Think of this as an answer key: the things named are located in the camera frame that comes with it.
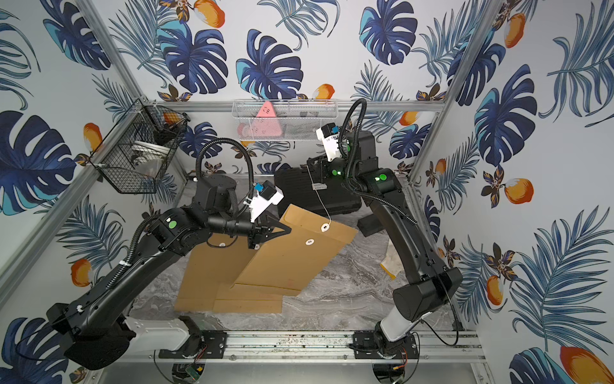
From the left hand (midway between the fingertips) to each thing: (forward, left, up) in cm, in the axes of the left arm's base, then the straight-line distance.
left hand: (288, 225), depth 58 cm
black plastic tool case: (+34, -10, -29) cm, 46 cm away
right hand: (+22, -4, +2) cm, 23 cm away
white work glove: (+11, -37, -38) cm, 54 cm away
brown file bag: (-6, +16, -38) cm, 42 cm away
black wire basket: (+28, +52, -2) cm, 59 cm away
